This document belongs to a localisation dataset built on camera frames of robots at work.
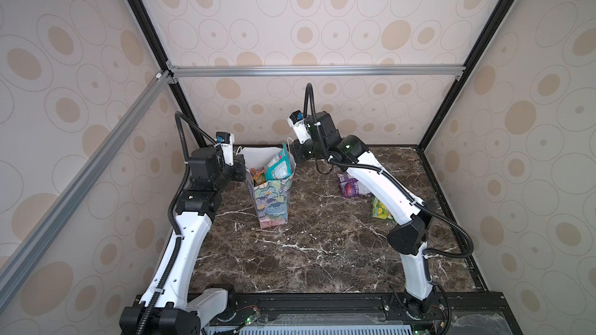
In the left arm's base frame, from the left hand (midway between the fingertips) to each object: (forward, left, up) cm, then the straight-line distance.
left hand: (250, 153), depth 73 cm
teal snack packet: (+1, -9, -8) cm, 12 cm away
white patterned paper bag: (-7, -6, -16) cm, 19 cm away
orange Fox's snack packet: (+2, 0, -15) cm, 15 cm away
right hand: (+7, -16, -1) cm, 17 cm away
